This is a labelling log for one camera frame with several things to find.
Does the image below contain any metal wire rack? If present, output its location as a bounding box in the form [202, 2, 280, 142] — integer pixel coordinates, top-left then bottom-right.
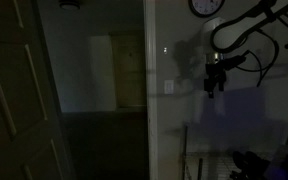
[181, 122, 285, 180]

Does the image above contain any thin black hanging cable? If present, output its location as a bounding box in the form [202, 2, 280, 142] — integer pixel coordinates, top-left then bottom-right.
[235, 29, 282, 88]

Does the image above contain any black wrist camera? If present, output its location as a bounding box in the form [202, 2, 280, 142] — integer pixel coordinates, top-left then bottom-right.
[217, 53, 248, 72]

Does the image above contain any round ceiling light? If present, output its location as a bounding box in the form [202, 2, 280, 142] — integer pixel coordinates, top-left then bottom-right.
[58, 0, 82, 11]

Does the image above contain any thick black cable loop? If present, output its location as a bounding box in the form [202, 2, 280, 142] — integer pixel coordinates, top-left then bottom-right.
[209, 0, 288, 55]

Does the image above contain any white cabinet door panel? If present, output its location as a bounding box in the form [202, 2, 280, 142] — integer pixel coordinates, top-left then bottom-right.
[143, 0, 160, 180]

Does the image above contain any round wall clock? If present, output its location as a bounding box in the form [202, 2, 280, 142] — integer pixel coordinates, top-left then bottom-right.
[188, 0, 226, 19]

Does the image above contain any black bundled equipment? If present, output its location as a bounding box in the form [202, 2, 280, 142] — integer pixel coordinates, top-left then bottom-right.
[229, 150, 272, 180]

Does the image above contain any wooden panel door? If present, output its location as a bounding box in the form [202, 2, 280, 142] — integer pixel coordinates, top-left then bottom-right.
[0, 0, 76, 180]

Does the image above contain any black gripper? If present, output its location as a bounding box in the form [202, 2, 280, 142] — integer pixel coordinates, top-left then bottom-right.
[202, 62, 228, 100]

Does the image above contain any plain hallway door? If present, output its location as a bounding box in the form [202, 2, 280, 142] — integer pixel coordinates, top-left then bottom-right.
[109, 32, 148, 109]

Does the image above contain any white wall light switch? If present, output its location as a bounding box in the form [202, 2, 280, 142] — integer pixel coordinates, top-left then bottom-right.
[163, 79, 174, 95]

